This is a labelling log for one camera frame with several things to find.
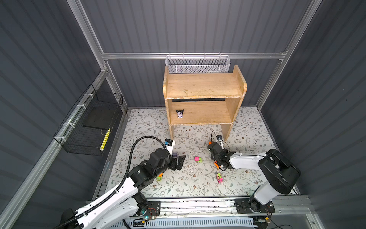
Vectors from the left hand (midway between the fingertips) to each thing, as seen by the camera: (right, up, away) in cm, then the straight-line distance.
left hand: (178, 154), depth 75 cm
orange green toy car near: (-12, -15, +7) cm, 20 cm away
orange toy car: (+19, -4, -3) cm, 20 cm away
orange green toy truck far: (+21, +3, +23) cm, 31 cm away
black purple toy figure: (0, +22, +8) cm, 23 cm away
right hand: (+25, -2, +19) cm, 31 cm away
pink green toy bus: (+23, -16, +6) cm, 29 cm away
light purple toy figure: (-3, -3, +14) cm, 14 cm away
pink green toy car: (+11, -6, +14) cm, 19 cm away
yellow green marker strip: (-36, +9, -6) cm, 37 cm away
